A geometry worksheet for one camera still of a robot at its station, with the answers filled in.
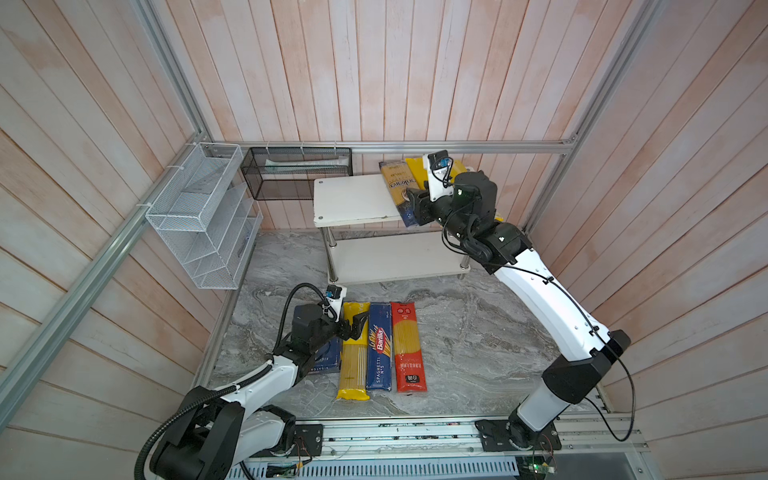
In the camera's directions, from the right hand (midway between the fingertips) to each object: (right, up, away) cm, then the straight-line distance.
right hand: (414, 187), depth 67 cm
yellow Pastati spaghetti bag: (-15, -45, +18) cm, 51 cm away
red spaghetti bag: (+1, -49, +17) cm, 52 cm away
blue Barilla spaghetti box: (-8, -48, +14) cm, 51 cm away
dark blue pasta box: (-22, -44, +13) cm, 51 cm away
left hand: (-15, -32, +18) cm, 40 cm away
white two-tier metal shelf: (-13, -10, +51) cm, 53 cm away
